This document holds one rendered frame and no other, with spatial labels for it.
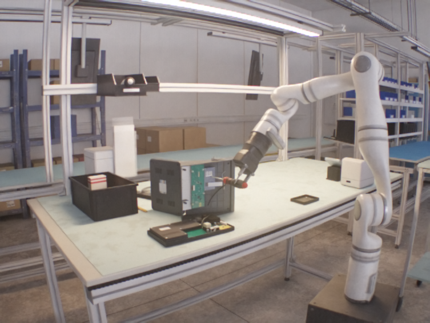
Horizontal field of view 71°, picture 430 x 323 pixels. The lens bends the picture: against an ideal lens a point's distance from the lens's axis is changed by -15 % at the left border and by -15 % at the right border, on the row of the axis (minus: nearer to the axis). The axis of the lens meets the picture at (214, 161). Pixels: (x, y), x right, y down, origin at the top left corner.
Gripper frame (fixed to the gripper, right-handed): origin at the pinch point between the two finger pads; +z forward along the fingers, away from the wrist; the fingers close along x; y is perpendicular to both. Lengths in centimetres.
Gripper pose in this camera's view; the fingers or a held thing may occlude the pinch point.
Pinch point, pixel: (237, 186)
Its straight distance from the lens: 105.7
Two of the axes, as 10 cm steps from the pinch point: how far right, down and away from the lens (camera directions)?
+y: -6.2, -1.3, 7.7
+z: -5.4, 7.9, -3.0
